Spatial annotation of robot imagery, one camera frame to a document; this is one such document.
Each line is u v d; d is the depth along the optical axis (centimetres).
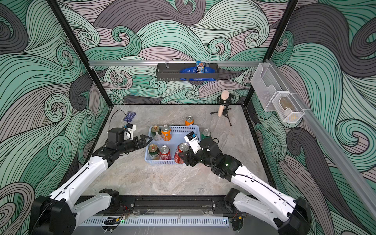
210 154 53
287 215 39
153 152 82
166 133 92
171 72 95
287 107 66
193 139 62
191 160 61
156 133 91
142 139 72
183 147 70
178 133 101
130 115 111
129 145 69
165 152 81
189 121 98
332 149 50
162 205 74
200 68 90
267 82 78
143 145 71
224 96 88
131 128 75
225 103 92
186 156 62
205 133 90
